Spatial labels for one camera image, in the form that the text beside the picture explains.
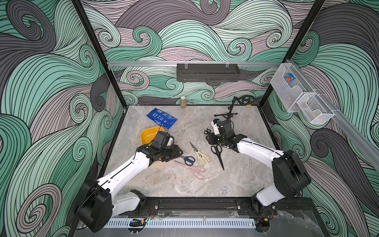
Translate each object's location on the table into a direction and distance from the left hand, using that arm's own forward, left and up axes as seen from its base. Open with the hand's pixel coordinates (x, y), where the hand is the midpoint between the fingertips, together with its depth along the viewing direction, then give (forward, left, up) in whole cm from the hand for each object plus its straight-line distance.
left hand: (180, 152), depth 80 cm
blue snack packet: (+34, +16, -11) cm, 39 cm away
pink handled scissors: (-6, -9, -12) cm, 16 cm away
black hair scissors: (+22, -18, -12) cm, 31 cm away
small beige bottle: (+46, 0, -6) cm, 46 cm away
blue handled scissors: (0, -5, -12) cm, 13 cm away
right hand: (+12, -19, -3) cm, 23 cm away
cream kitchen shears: (+2, -13, -11) cm, 17 cm away
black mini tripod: (+30, -40, +12) cm, 51 cm away
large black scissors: (+8, -23, -13) cm, 28 cm away
